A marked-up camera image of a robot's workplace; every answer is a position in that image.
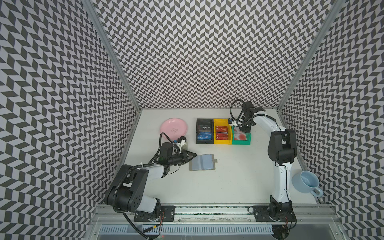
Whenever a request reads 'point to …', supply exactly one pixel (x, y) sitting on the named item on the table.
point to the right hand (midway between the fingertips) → (244, 128)
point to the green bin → (241, 142)
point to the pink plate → (174, 128)
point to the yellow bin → (222, 132)
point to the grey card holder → (203, 162)
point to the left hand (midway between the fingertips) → (196, 155)
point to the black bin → (204, 131)
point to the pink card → (239, 135)
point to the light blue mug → (306, 182)
